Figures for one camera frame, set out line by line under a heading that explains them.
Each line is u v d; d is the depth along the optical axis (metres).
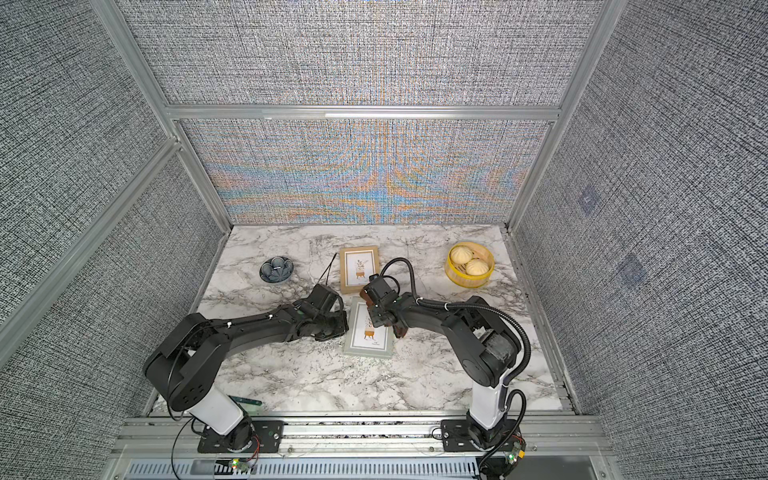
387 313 0.69
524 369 0.48
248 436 0.69
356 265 1.07
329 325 0.78
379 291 0.75
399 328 0.88
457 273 1.00
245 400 0.79
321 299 0.72
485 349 0.49
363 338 0.90
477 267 1.00
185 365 0.45
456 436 0.73
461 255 1.03
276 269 1.03
